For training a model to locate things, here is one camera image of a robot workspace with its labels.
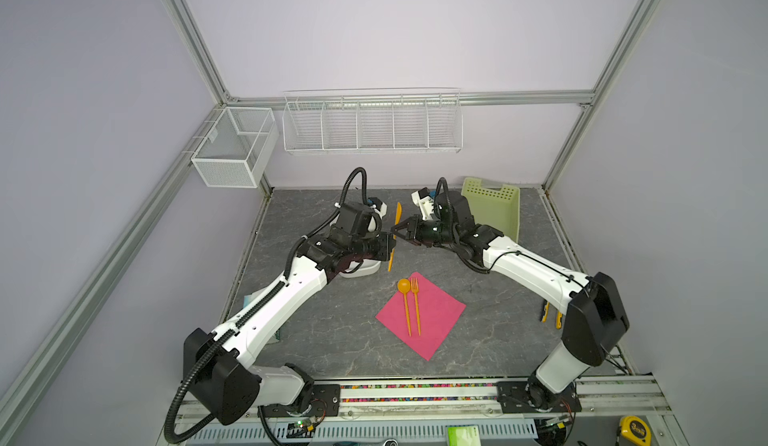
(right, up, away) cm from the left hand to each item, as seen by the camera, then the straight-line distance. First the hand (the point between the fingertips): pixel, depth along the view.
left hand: (395, 247), depth 75 cm
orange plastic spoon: (+3, -14, +18) cm, 23 cm away
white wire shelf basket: (-8, +43, +33) cm, 55 cm away
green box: (+16, -42, -8) cm, 46 cm away
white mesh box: (-55, +32, +26) cm, 68 cm away
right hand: (-1, +4, +2) cm, 4 cm away
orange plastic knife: (+1, +7, +3) cm, 7 cm away
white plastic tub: (-8, -8, +16) cm, 20 cm away
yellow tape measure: (+56, -42, -7) cm, 70 cm away
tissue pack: (-33, -26, +7) cm, 43 cm away
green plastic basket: (+38, +11, +37) cm, 54 cm away
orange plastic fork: (+6, -14, +18) cm, 24 cm away
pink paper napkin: (+13, -21, +12) cm, 27 cm away
